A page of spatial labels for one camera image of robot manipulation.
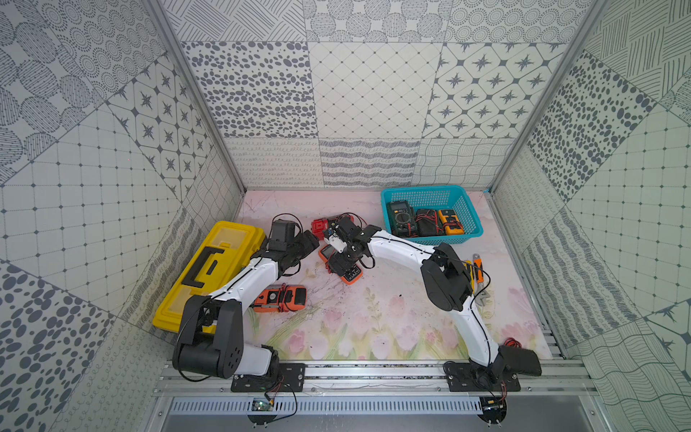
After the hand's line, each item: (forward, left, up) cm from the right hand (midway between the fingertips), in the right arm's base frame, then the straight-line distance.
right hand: (345, 262), depth 96 cm
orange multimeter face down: (-15, +20, +2) cm, 25 cm away
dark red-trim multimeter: (+16, -21, +5) cm, 27 cm away
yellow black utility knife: (-1, -46, -1) cm, 46 cm away
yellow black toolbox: (-4, +35, +16) cm, 39 cm away
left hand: (+3, +11, +10) cm, 16 cm away
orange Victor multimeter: (-6, -2, +1) cm, 6 cm away
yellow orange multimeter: (+16, -42, +1) cm, 45 cm away
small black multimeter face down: (+14, -31, +6) cm, 34 cm away
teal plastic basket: (+29, -45, +4) cm, 54 cm away
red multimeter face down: (+14, +11, +3) cm, 18 cm away
